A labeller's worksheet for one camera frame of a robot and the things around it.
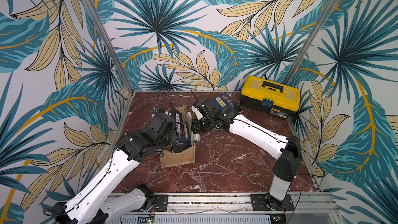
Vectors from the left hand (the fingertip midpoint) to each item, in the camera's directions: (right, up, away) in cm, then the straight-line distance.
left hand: (174, 136), depth 68 cm
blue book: (+24, +18, +42) cm, 51 cm away
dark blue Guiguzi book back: (+31, +18, +45) cm, 57 cm away
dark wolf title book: (+2, -4, +5) cm, 6 cm away
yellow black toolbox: (+58, +18, +28) cm, 67 cm away
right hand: (+6, +3, +8) cm, 11 cm away
